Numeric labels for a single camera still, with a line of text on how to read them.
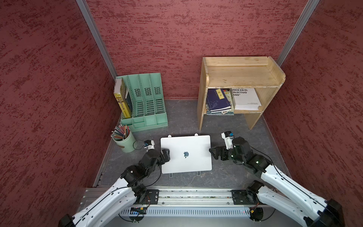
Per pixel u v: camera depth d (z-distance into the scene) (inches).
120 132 33.5
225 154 26.8
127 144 32.6
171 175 31.7
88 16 29.2
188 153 32.0
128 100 39.4
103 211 18.2
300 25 30.5
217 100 34.6
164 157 28.4
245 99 34.7
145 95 46.2
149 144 27.6
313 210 16.1
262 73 29.9
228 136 27.4
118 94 34.6
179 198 29.8
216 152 28.3
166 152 28.8
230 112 33.5
